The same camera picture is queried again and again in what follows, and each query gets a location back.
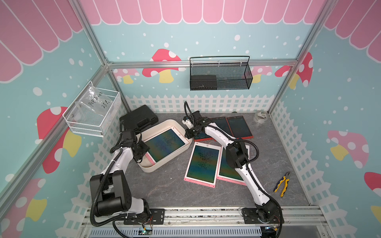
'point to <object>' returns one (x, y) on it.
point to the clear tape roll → (261, 117)
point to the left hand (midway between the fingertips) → (148, 150)
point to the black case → (138, 119)
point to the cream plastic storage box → (147, 165)
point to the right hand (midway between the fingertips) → (185, 135)
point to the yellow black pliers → (285, 178)
